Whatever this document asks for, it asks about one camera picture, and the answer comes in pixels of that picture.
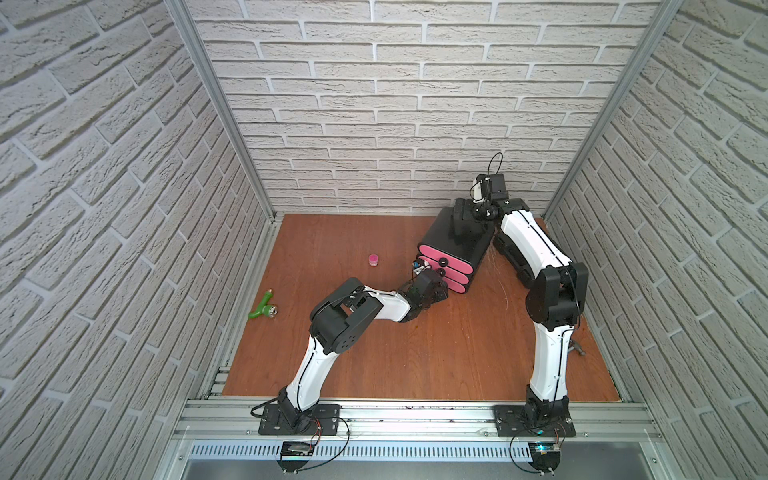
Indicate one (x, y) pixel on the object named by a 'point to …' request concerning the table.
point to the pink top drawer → (445, 258)
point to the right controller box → (546, 456)
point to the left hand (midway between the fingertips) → (452, 283)
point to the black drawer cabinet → (438, 237)
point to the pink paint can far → (373, 260)
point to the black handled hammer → (572, 345)
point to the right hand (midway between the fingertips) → (470, 210)
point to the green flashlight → (264, 308)
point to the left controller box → (297, 449)
